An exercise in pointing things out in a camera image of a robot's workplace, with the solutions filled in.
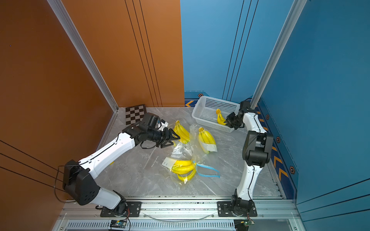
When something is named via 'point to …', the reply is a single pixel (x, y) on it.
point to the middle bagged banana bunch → (206, 141)
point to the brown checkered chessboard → (135, 114)
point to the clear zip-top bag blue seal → (182, 151)
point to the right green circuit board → (243, 224)
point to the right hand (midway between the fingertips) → (225, 121)
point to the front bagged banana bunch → (184, 167)
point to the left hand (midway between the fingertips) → (178, 138)
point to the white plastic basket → (204, 112)
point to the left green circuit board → (120, 224)
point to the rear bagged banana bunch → (182, 132)
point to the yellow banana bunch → (220, 119)
